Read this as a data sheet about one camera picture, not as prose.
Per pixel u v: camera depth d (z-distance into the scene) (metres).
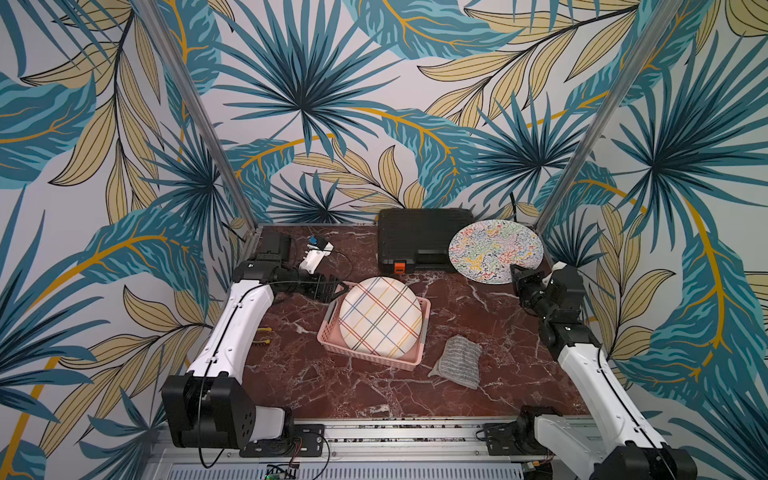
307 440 0.74
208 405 0.38
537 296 0.66
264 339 0.90
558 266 0.73
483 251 0.86
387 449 0.73
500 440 0.73
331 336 0.90
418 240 1.10
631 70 0.78
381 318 0.90
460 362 0.83
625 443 0.40
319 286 0.68
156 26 0.69
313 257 0.70
